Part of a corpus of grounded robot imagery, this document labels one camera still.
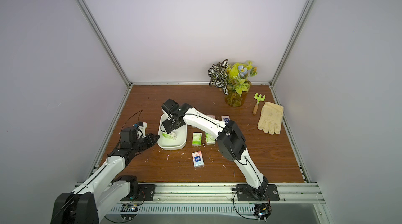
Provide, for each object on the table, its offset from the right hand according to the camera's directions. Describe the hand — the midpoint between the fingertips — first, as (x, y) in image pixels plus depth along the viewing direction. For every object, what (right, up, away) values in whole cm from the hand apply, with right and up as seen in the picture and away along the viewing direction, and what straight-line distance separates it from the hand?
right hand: (170, 123), depth 86 cm
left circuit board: (-16, -38, -14) cm, 43 cm away
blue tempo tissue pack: (+16, -18, -5) cm, 25 cm away
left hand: (-5, -7, -1) cm, 8 cm away
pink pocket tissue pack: (+33, +1, +11) cm, 34 cm away
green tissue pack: (+15, -10, +2) cm, 18 cm away
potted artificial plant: (+38, +26, +8) cm, 47 cm away
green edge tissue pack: (0, -7, +1) cm, 7 cm away
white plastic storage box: (-2, -13, +3) cm, 13 cm away
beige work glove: (+63, +1, +14) cm, 65 cm away
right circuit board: (+46, -37, -16) cm, 61 cm away
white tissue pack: (+23, -10, +2) cm, 25 cm away
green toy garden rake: (+58, +14, +24) cm, 64 cm away
